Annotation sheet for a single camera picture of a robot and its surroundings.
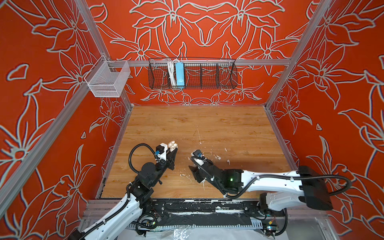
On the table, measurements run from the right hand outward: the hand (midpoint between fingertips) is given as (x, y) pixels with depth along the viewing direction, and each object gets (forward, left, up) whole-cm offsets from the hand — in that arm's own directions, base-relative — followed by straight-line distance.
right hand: (190, 164), depth 73 cm
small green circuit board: (-25, -38, -15) cm, 48 cm away
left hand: (+7, +8, +4) cm, 12 cm away
